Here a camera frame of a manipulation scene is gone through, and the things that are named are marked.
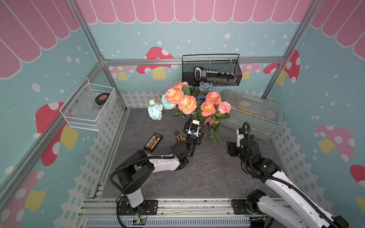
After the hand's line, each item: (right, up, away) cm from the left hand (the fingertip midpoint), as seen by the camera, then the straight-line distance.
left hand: (198, 117), depth 74 cm
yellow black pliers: (-12, -13, +28) cm, 34 cm away
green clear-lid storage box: (+45, +2, +20) cm, 49 cm away
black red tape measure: (-54, +10, +5) cm, 55 cm away
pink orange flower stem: (+15, -9, +27) cm, 32 cm away
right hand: (+18, -13, +4) cm, 23 cm away
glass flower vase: (+1, 0, -3) cm, 3 cm away
